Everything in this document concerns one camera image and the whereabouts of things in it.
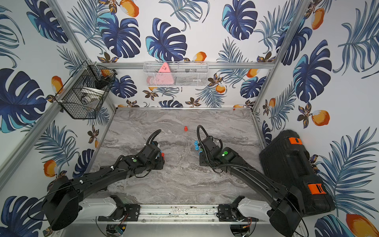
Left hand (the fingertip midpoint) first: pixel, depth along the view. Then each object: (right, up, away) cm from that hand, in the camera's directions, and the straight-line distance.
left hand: (162, 160), depth 84 cm
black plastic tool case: (+62, +2, -14) cm, 63 cm away
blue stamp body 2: (+20, +9, -22) cm, 31 cm away
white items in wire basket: (-39, +36, -4) cm, 53 cm away
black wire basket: (-46, +35, -8) cm, 58 cm away
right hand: (+23, +2, -5) cm, 24 cm away
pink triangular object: (0, +50, +7) cm, 51 cm away
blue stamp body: (+20, +8, +16) cm, 26 cm away
